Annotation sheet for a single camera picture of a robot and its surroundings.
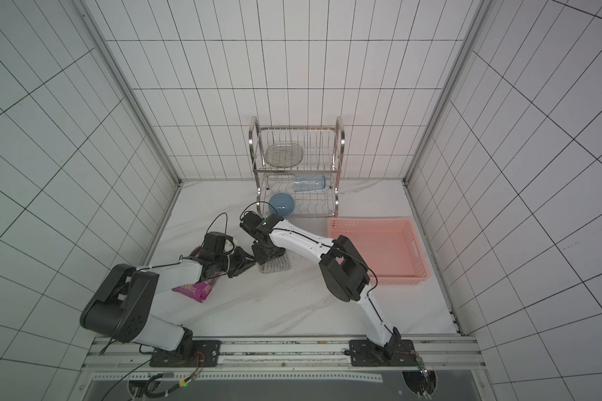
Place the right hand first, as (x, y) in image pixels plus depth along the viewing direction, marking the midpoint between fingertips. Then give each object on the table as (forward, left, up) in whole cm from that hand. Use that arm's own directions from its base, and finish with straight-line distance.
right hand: (258, 261), depth 88 cm
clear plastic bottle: (+41, -16, 0) cm, 44 cm away
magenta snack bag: (-12, +17, 0) cm, 21 cm away
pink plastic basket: (+12, -49, -5) cm, 51 cm away
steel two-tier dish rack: (+25, -13, +23) cm, 36 cm away
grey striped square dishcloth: (-3, -9, +6) cm, 11 cm away
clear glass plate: (+32, -7, +22) cm, 40 cm away
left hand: (0, +2, -2) cm, 3 cm away
